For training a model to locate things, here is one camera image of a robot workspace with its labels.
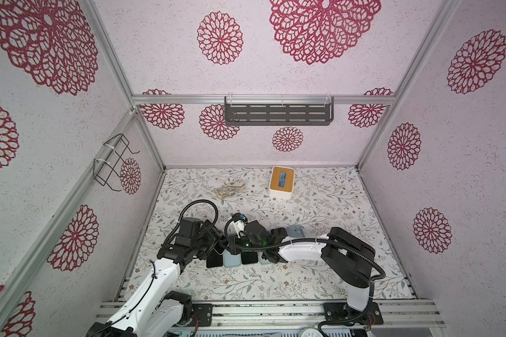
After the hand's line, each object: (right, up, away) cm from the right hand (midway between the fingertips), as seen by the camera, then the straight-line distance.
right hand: (218, 241), depth 80 cm
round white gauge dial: (+32, -26, -13) cm, 43 cm away
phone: (-3, -10, +8) cm, 13 cm away
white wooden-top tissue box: (+28, +23, +28) cm, 46 cm away
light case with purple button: (+33, +1, +15) cm, 36 cm away
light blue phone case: (+4, -9, +5) cm, 11 cm away
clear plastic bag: (-1, +19, +26) cm, 32 cm away
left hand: (0, 0, +2) cm, 2 cm away
